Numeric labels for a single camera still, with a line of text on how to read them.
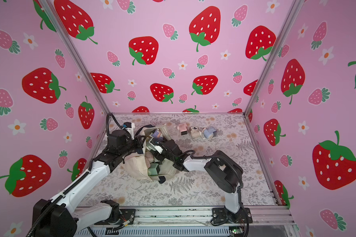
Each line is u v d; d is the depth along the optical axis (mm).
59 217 398
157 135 898
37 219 361
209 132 1035
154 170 833
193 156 659
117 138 592
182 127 1065
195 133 1041
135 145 711
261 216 752
